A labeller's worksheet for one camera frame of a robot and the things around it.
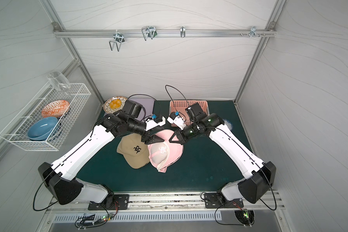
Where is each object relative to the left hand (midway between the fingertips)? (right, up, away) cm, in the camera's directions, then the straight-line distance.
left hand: (162, 133), depth 68 cm
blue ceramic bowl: (-52, +3, -6) cm, 53 cm away
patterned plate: (-48, +12, +45) cm, 67 cm away
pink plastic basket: (+10, +16, +47) cm, 50 cm away
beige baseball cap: (-18, -14, +18) cm, 30 cm away
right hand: (+4, -4, +1) cm, 5 cm away
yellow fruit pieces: (-43, +18, +47) cm, 66 cm away
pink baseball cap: (0, -11, +1) cm, 11 cm away
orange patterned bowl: (-54, +11, +3) cm, 55 cm away
